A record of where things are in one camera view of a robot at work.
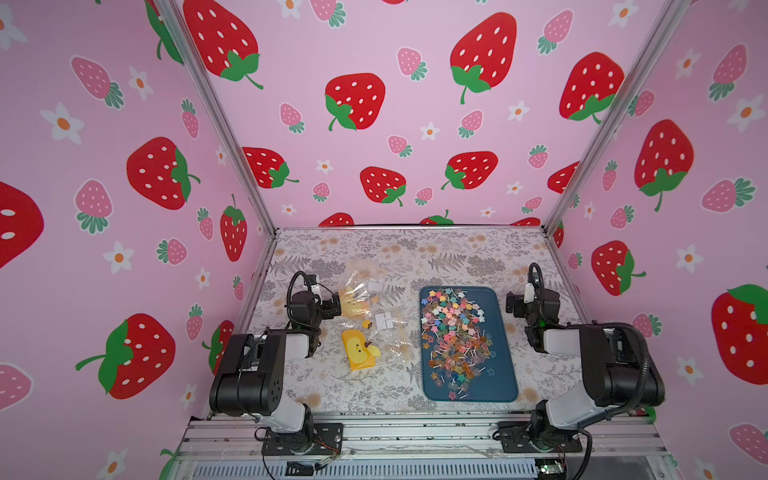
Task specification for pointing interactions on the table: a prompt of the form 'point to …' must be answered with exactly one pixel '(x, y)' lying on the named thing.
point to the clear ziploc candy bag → (360, 294)
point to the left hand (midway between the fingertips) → (324, 294)
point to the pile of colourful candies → (451, 335)
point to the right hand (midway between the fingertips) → (525, 291)
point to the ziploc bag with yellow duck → (375, 338)
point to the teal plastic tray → (497, 382)
